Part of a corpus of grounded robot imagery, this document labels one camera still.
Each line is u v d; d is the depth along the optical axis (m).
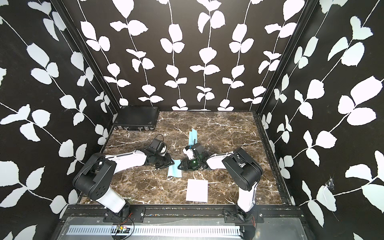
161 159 0.80
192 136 1.03
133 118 1.21
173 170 0.87
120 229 0.71
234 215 0.73
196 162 0.80
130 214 0.72
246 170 0.49
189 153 0.88
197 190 0.82
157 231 0.70
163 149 0.81
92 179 0.45
